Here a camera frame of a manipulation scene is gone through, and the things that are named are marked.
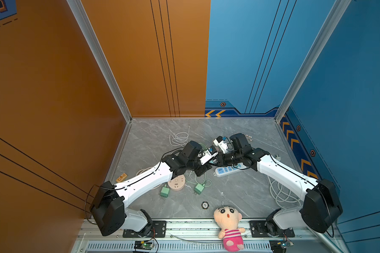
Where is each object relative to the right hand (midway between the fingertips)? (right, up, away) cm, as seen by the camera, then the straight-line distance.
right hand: (210, 162), depth 77 cm
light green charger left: (-24, -17, +6) cm, 30 cm away
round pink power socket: (-17, -13, +8) cm, 23 cm away
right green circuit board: (+31, -37, -6) cm, 48 cm away
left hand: (0, +1, +1) cm, 1 cm away
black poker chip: (-2, -23, +4) cm, 23 cm away
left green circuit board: (-31, -36, -6) cm, 48 cm away
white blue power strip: (+8, -7, +12) cm, 16 cm away
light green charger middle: (-5, -16, +7) cm, 18 cm away
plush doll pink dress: (+7, -23, -8) cm, 25 cm away
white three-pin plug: (+43, 0, +19) cm, 48 cm away
